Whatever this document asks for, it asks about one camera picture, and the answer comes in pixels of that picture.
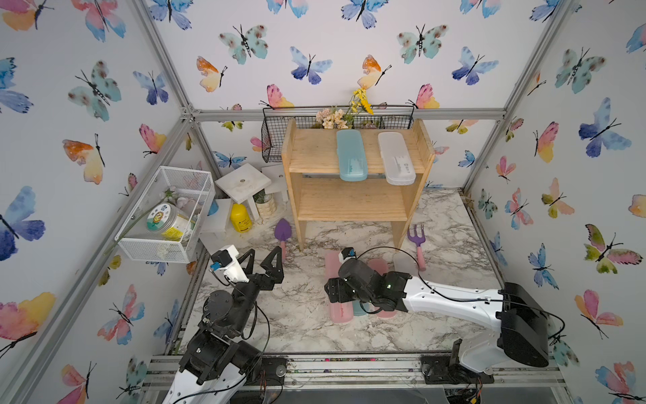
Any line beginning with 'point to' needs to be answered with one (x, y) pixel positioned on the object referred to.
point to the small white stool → (242, 184)
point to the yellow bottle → (240, 217)
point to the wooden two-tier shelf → (320, 194)
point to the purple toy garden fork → (419, 240)
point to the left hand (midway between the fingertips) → (269, 249)
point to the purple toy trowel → (283, 231)
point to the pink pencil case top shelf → (340, 312)
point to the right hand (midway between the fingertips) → (334, 284)
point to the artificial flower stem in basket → (171, 194)
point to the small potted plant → (266, 204)
